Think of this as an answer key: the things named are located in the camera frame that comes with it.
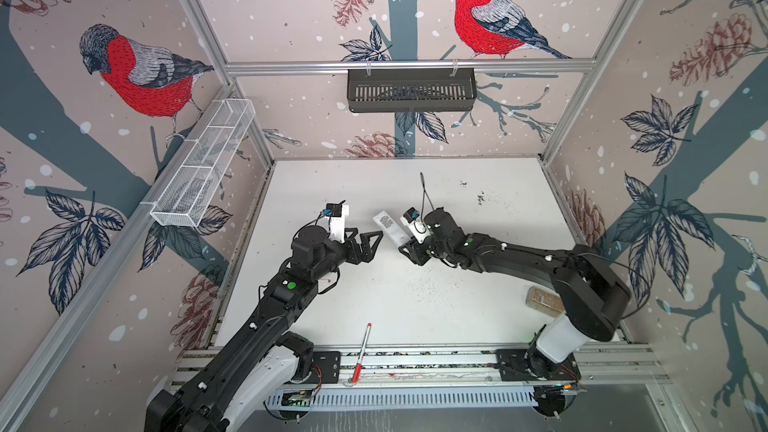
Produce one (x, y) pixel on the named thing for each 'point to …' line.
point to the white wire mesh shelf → (203, 163)
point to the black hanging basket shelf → (404, 90)
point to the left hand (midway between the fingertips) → (369, 232)
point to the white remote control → (392, 229)
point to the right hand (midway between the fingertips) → (405, 246)
